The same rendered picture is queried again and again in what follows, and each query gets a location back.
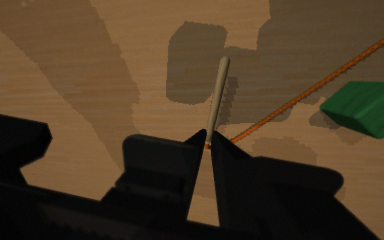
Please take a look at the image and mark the brown string with wooden stick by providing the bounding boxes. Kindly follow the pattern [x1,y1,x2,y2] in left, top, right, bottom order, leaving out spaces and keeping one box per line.
[205,37,384,150]

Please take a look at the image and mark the green block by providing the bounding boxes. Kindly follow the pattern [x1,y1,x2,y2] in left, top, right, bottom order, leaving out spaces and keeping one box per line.
[320,81,384,139]

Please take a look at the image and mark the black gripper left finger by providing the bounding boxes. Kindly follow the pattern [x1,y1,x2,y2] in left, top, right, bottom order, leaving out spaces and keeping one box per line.
[122,129,207,220]

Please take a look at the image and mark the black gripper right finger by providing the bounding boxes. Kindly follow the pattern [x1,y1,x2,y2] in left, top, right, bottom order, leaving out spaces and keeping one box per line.
[211,131,344,231]

